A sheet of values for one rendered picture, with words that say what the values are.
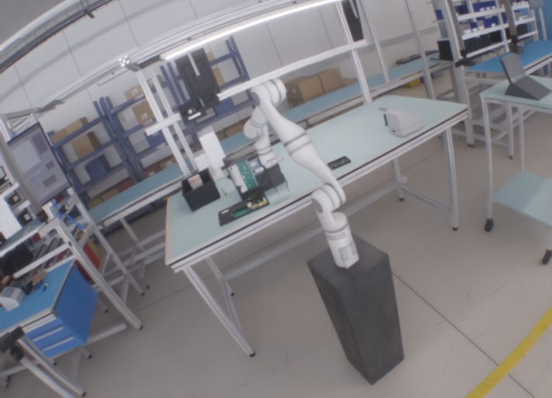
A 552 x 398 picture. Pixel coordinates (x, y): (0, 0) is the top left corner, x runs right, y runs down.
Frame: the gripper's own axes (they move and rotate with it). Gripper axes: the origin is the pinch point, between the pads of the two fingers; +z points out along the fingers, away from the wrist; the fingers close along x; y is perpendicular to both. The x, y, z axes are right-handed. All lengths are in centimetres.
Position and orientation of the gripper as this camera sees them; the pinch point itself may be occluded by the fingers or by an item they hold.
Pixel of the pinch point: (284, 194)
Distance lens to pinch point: 145.3
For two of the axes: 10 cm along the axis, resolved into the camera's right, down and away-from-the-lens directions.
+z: 3.5, 8.4, 4.1
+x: -8.4, 4.8, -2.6
